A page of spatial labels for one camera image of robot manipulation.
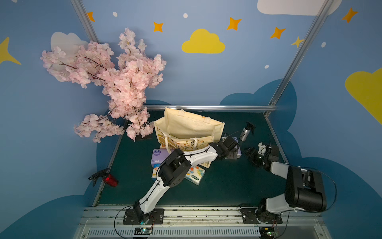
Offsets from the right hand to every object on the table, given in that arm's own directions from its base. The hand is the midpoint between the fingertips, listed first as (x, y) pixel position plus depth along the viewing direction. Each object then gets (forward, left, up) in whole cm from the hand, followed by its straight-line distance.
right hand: (247, 151), depth 95 cm
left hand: (-2, +10, +3) cm, 11 cm away
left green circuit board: (-46, +57, -3) cm, 73 cm away
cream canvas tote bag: (+8, +43, +8) cm, 45 cm away
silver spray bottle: (+10, +2, +5) cm, 12 cm away
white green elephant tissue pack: (-18, +33, +2) cm, 38 cm away
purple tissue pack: (-8, +10, +9) cm, 15 cm away
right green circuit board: (-43, -3, -4) cm, 43 cm away
